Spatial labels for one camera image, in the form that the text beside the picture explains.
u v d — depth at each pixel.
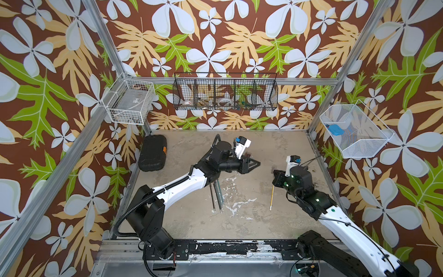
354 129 0.83
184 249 0.74
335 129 0.86
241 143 0.67
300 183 0.57
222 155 0.60
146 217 0.43
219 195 0.91
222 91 0.97
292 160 0.69
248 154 1.08
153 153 1.02
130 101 0.86
